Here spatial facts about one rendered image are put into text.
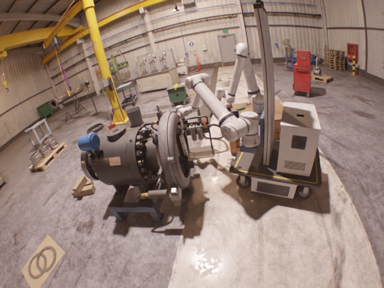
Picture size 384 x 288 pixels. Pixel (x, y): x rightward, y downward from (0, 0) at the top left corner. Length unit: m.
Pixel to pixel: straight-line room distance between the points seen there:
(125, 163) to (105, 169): 0.25
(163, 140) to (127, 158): 0.40
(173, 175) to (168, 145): 0.24
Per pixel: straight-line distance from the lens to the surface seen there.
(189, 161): 1.67
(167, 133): 1.35
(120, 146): 1.61
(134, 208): 1.80
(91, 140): 1.59
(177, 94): 4.86
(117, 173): 1.67
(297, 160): 1.60
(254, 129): 1.47
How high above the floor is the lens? 1.47
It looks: 31 degrees down
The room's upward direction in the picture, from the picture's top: 13 degrees counter-clockwise
